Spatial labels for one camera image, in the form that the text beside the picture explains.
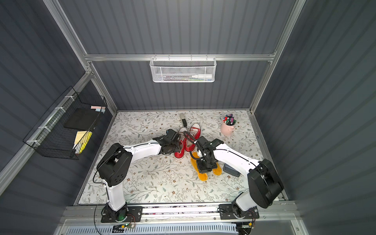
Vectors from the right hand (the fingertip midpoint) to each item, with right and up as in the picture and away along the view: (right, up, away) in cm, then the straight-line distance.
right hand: (203, 171), depth 81 cm
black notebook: (-66, +29, -4) cm, 72 cm away
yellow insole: (-1, -2, -2) cm, 3 cm away
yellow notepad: (-54, +21, -18) cm, 61 cm away
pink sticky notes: (-61, +35, +3) cm, 70 cm away
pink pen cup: (+19, +22, +21) cm, 36 cm away
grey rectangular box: (+15, 0, +4) cm, 16 cm away
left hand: (-15, +12, +14) cm, 24 cm away
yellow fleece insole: (+10, -2, +6) cm, 12 cm away
